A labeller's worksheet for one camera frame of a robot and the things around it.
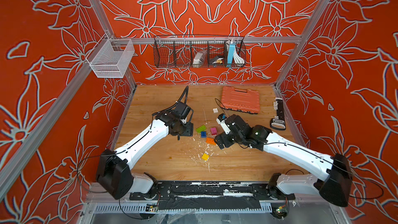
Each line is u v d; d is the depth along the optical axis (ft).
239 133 1.86
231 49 2.80
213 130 2.94
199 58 3.01
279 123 3.20
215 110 3.40
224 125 2.01
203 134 3.03
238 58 3.00
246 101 3.40
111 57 3.06
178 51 3.30
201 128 3.11
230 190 2.44
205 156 2.74
